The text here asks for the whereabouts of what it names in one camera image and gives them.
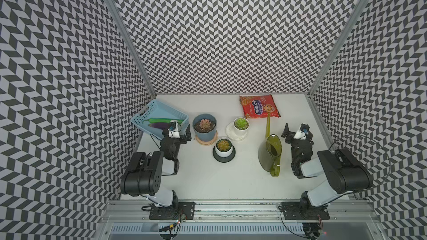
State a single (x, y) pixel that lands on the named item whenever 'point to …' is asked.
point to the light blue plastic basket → (157, 109)
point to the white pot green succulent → (241, 126)
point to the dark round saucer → (223, 159)
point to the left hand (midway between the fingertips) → (180, 125)
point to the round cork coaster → (208, 142)
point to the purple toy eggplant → (161, 125)
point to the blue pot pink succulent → (204, 125)
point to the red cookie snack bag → (259, 106)
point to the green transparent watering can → (269, 151)
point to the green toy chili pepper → (162, 120)
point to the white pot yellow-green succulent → (223, 146)
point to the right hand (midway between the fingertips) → (294, 127)
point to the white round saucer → (230, 133)
